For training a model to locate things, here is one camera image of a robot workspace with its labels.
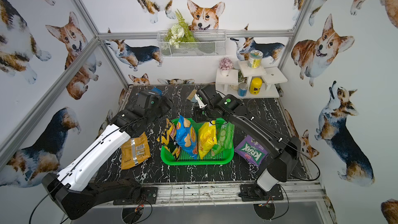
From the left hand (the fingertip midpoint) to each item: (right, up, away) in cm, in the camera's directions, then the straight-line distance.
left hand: (168, 101), depth 75 cm
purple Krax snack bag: (+43, -27, +11) cm, 52 cm away
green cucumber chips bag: (+27, -17, 0) cm, 32 cm away
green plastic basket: (+6, -32, +11) cm, 34 cm away
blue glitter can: (+43, +7, +34) cm, 55 cm away
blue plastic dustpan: (-20, +7, +42) cm, 47 cm away
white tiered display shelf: (+46, +15, +39) cm, 62 cm away
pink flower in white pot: (+30, +22, +23) cm, 44 cm away
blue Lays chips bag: (+9, -17, -1) cm, 19 cm away
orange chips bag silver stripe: (-21, -28, +11) cm, 37 cm away
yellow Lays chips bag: (+19, -18, +2) cm, 26 cm away
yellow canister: (+52, +11, +32) cm, 62 cm away
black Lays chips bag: (0, -18, 0) cm, 18 cm away
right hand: (+14, -5, -2) cm, 15 cm away
